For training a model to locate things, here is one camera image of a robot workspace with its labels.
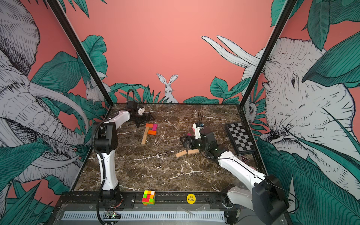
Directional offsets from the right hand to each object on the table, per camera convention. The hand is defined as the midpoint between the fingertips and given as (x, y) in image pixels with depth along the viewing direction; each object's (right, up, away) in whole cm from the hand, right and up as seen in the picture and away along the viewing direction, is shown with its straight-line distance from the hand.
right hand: (185, 137), depth 81 cm
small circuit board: (-38, -38, -11) cm, 55 cm away
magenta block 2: (+3, -1, +20) cm, 21 cm away
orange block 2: (-25, 0, +21) cm, 32 cm away
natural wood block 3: (-3, -13, +11) cm, 17 cm away
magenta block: (-23, +4, +23) cm, 33 cm away
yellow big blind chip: (+3, -33, -6) cm, 33 cm away
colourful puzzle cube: (-19, -30, -10) cm, 37 cm away
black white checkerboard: (+39, -3, +15) cm, 42 cm away
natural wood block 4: (+7, -11, +11) cm, 17 cm away
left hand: (-25, +10, +23) cm, 36 cm away
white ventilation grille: (-19, -39, -11) cm, 45 cm away
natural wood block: (-29, +1, +21) cm, 36 cm away
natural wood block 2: (-29, -4, +17) cm, 34 cm away
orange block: (-27, +5, +25) cm, 37 cm away
